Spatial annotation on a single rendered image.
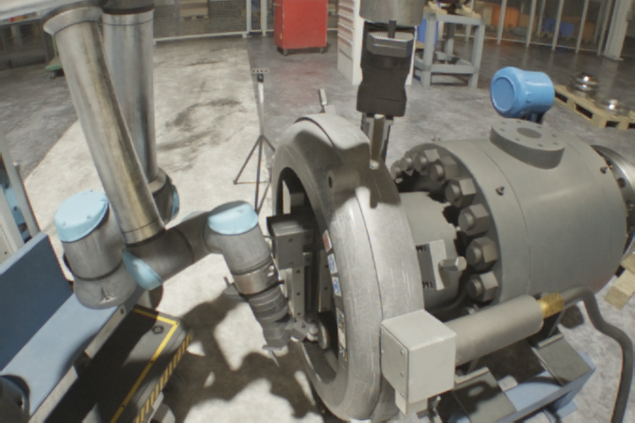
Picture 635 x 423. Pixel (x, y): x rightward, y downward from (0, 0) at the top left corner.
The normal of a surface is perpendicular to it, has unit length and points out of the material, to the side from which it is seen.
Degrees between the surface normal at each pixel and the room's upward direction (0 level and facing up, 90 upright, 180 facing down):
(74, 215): 5
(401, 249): 44
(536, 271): 68
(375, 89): 91
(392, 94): 91
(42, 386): 0
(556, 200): 38
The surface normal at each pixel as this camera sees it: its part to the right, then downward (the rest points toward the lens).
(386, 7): -0.32, 0.53
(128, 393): 0.02, -0.87
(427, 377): 0.29, 0.11
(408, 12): 0.35, 0.53
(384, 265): 0.22, -0.25
